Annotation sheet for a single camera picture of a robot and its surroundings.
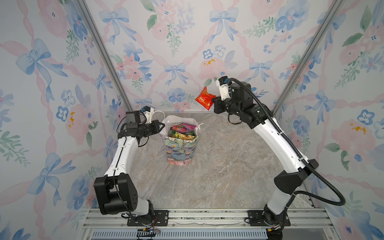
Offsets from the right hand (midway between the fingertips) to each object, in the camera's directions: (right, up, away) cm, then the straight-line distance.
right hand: (213, 98), depth 71 cm
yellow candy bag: (-14, -19, +8) cm, 25 cm away
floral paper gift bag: (-17, -27, +11) cm, 34 cm away
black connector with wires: (-32, -65, +2) cm, 73 cm away
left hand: (-25, -12, +11) cm, 30 cm away
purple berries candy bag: (-15, -14, +14) cm, 25 cm away
